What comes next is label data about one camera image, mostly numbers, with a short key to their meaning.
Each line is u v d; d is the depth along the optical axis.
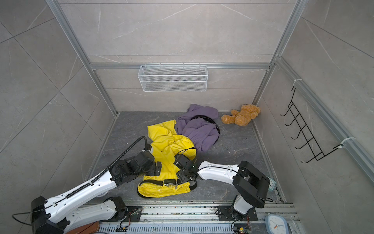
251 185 0.43
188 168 0.65
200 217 0.73
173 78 1.00
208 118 1.11
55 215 0.39
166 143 0.95
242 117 0.98
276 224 0.69
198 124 1.07
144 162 0.57
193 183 0.83
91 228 0.62
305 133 0.67
